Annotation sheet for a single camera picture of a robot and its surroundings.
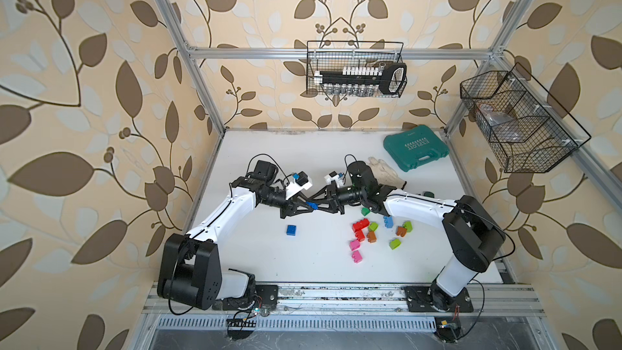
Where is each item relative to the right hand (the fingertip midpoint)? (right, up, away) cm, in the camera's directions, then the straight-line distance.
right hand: (309, 203), depth 77 cm
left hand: (-1, 0, +1) cm, 2 cm away
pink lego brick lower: (+16, -19, +4) cm, 25 cm away
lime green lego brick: (+23, -11, +11) cm, 28 cm away
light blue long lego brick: (+29, -9, +11) cm, 32 cm away
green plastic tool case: (+45, +19, +31) cm, 58 cm away
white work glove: (+31, +7, +26) cm, 41 cm away
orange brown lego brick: (+22, -14, +8) cm, 27 cm away
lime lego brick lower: (+30, -16, +7) cm, 35 cm away
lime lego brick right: (+35, -10, +9) cm, 38 cm away
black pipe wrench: (+48, 0, +20) cm, 52 cm away
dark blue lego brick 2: (+2, -1, -1) cm, 2 cm away
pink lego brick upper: (+15, -16, +7) cm, 23 cm away
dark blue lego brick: (-7, -12, +11) cm, 18 cm away
